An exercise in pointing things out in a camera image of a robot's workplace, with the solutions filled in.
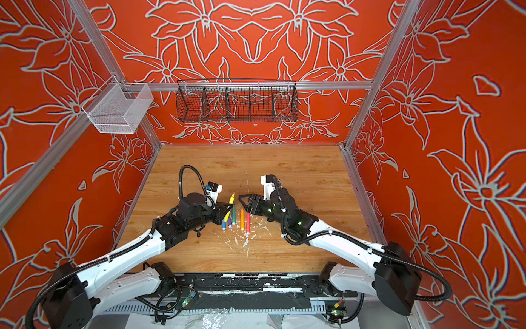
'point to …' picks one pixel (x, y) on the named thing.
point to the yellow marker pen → (231, 201)
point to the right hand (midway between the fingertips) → (239, 198)
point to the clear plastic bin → (118, 107)
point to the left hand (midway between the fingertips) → (231, 204)
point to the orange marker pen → (242, 219)
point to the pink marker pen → (248, 223)
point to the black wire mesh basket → (233, 100)
